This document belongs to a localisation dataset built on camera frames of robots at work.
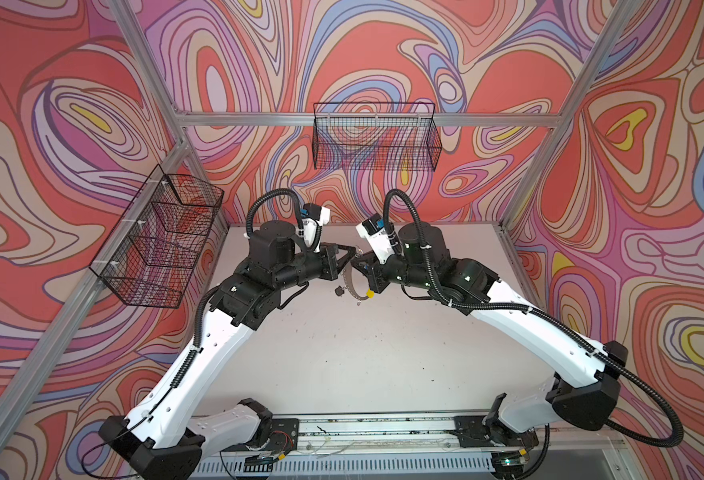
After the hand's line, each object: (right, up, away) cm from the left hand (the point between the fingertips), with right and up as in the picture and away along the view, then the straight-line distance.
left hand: (359, 250), depth 61 cm
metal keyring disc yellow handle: (-2, -8, +8) cm, 11 cm away
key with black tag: (-5, -10, +15) cm, 19 cm away
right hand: (0, -4, +5) cm, 7 cm away
